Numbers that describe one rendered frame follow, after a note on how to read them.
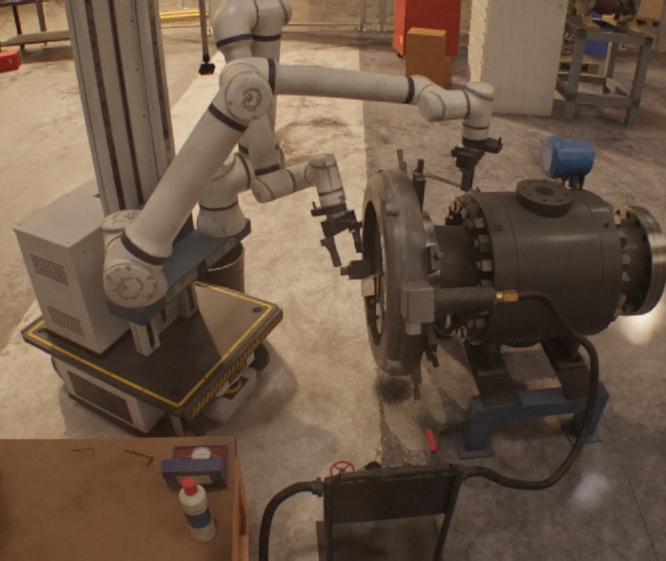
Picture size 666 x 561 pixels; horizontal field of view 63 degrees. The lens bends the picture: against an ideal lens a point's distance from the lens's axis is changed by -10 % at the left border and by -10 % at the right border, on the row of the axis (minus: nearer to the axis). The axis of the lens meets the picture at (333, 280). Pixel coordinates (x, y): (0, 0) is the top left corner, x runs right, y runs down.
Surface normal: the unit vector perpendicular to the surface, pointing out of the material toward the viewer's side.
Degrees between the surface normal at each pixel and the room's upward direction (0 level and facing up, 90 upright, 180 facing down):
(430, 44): 90
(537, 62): 90
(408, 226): 33
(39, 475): 0
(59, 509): 0
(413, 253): 46
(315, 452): 0
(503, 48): 90
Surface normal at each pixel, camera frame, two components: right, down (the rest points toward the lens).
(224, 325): 0.00, -0.82
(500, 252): 0.07, -0.15
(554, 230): 0.04, -0.40
